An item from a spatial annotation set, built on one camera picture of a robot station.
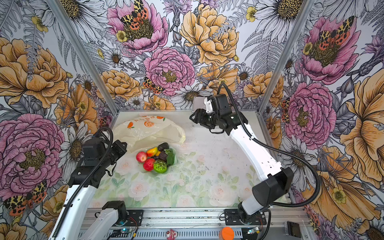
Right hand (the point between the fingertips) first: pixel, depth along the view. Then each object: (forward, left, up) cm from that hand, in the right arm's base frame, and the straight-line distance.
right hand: (193, 124), depth 73 cm
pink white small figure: (-41, +11, -26) cm, 50 cm away
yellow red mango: (-1, +25, -23) cm, 33 cm away
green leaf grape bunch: (-5, +14, -22) cm, 27 cm away
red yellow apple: (-5, +30, -20) cm, 37 cm away
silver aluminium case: (+37, -3, -20) cm, 42 cm away
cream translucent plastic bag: (+5, +30, -12) cm, 33 cm away
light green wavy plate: (-11, +15, -25) cm, 31 cm away
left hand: (-7, +33, -8) cm, 34 cm away
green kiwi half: (-11, +19, -20) cm, 30 cm away
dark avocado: (+1, +19, -21) cm, 28 cm away
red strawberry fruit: (-9, +26, -23) cm, 36 cm away
